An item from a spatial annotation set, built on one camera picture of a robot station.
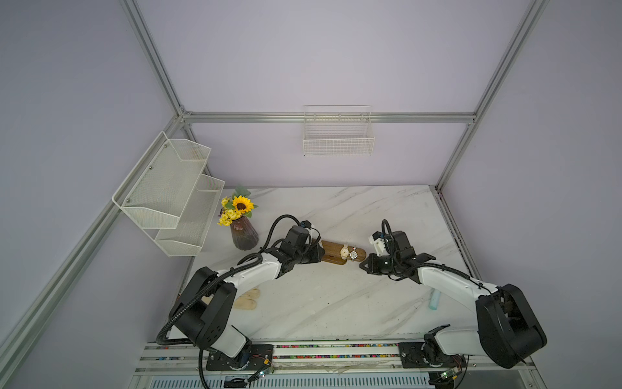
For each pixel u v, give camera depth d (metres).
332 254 0.90
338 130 0.94
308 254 0.72
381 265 0.75
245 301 0.84
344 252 0.88
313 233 0.81
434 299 0.84
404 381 0.70
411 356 0.74
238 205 0.83
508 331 0.42
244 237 0.97
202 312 0.44
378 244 0.82
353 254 0.88
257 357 0.73
